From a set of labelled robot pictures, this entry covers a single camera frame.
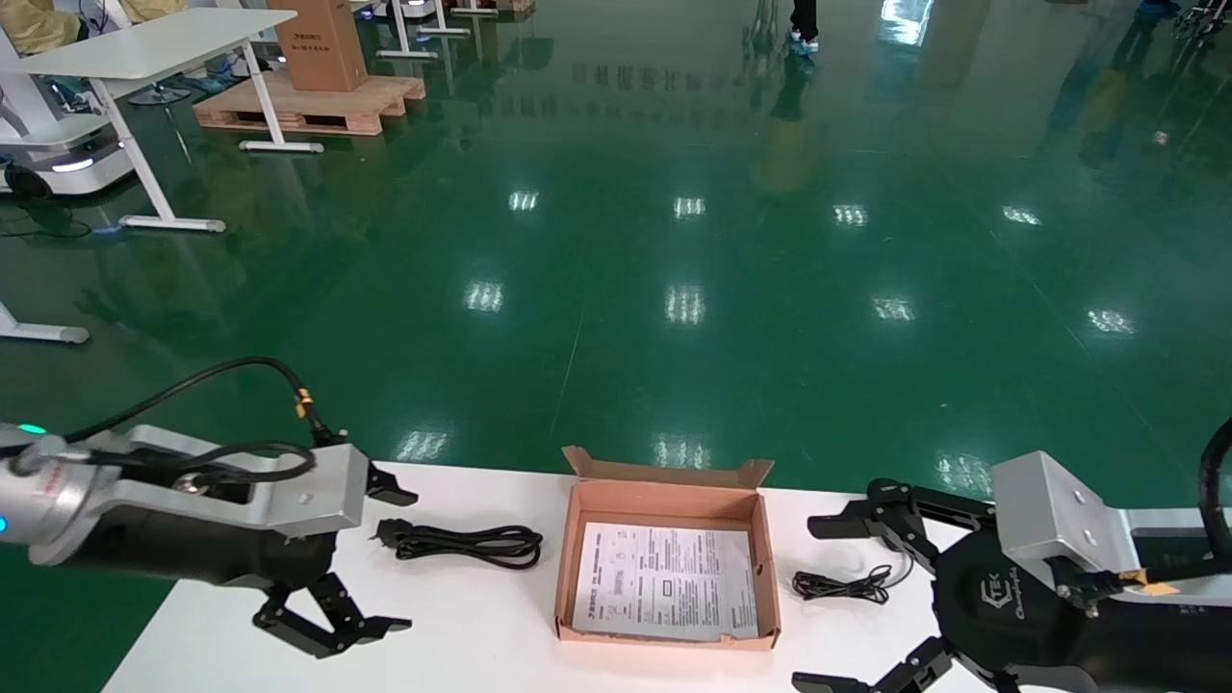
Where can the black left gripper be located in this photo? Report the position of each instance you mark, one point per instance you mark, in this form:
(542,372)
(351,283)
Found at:
(192,553)

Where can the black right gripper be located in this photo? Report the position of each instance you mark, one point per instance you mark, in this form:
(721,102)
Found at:
(1020,635)

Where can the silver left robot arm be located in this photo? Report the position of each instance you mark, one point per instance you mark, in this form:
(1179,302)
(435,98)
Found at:
(53,496)

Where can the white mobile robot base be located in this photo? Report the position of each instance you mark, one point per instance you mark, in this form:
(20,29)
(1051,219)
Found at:
(58,159)

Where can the open brown cardboard storage box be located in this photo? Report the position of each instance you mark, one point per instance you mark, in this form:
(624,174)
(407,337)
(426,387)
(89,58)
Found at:
(664,500)

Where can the white printed instruction sheet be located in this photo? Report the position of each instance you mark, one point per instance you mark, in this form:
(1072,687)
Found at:
(664,582)

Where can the white table foot bar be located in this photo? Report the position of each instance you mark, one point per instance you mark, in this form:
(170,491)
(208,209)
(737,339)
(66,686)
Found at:
(43,333)

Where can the wooden shipping pallet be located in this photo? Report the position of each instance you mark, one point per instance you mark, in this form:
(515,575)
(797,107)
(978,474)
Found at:
(318,106)

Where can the black office chair base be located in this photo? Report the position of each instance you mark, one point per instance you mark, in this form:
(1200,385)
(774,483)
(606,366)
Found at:
(159,94)

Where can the tall brown cardboard carton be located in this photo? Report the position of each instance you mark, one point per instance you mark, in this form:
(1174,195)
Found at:
(322,43)

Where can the white table leg frames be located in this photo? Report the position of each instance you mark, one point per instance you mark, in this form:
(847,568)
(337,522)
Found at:
(423,29)

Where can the white desk with metal legs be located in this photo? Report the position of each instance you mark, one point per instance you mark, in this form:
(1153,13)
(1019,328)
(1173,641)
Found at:
(164,43)

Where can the person legs with blue shoes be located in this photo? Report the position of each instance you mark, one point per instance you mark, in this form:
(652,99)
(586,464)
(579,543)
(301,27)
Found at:
(804,24)

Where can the person in yellow clothing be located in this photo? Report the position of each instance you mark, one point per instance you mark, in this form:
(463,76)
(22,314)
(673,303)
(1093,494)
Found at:
(38,24)

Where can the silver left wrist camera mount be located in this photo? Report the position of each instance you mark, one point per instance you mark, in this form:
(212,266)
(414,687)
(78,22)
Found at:
(308,491)

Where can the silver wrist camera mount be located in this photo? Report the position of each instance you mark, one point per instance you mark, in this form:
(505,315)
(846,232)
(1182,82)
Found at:
(1049,510)
(308,491)

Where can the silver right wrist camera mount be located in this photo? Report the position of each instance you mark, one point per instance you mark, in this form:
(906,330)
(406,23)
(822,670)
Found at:
(1049,510)

